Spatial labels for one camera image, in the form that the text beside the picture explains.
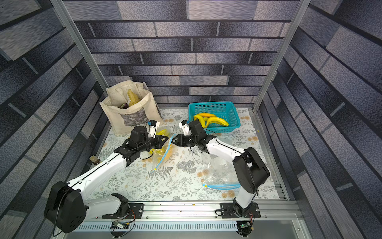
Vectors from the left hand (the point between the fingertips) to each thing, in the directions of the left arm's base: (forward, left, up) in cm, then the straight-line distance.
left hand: (169, 137), depth 80 cm
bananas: (+25, -24, -13) cm, 37 cm away
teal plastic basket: (+36, -39, -15) cm, 55 cm away
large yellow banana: (+27, -19, -16) cm, 37 cm away
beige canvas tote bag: (+15, +32, -1) cm, 36 cm away
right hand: (+1, -1, -5) cm, 5 cm away
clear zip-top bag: (-8, +5, -7) cm, 12 cm away
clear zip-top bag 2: (-12, -30, -20) cm, 38 cm away
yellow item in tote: (+28, +27, +4) cm, 39 cm away
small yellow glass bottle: (-11, +39, -7) cm, 41 cm away
